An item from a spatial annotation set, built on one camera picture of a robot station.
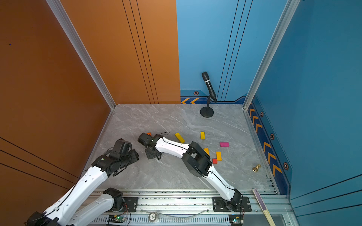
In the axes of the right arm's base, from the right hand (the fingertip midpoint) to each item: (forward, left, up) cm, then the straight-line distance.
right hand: (153, 154), depth 92 cm
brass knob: (-10, -64, 0) cm, 64 cm away
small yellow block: (+15, -34, +1) cm, 37 cm away
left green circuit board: (-35, +13, -1) cm, 37 cm away
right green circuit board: (-34, -47, -3) cm, 59 cm away
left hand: (-4, +7, +9) cm, 12 cm away
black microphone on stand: (+37, -39, +2) cm, 54 cm away
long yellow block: (+12, -18, 0) cm, 21 cm away
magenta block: (+7, -48, 0) cm, 49 cm away
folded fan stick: (-31, -63, -1) cm, 70 cm away
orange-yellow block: (-1, -43, +1) cm, 43 cm away
